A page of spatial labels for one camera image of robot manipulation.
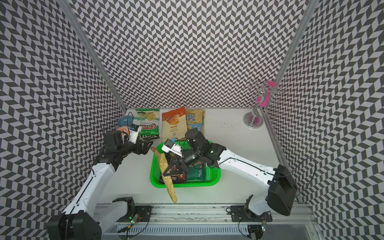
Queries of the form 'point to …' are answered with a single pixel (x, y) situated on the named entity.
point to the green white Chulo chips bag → (149, 119)
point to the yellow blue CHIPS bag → (195, 118)
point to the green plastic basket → (212, 176)
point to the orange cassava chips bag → (174, 124)
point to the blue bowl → (126, 120)
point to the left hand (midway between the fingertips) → (144, 140)
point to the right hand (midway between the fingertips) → (167, 177)
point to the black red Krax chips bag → (181, 178)
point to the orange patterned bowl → (124, 129)
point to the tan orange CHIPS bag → (163, 163)
